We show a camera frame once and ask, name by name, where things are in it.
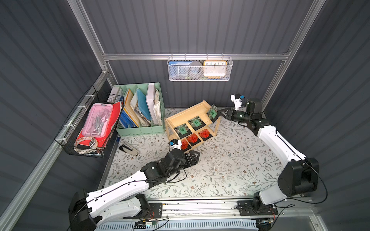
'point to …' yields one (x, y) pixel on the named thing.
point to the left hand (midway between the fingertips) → (194, 156)
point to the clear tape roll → (93, 145)
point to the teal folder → (142, 104)
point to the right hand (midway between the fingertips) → (223, 110)
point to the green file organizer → (128, 93)
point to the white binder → (150, 100)
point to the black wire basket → (68, 134)
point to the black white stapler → (129, 149)
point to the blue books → (126, 120)
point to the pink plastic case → (96, 121)
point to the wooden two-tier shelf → (199, 109)
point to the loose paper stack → (157, 105)
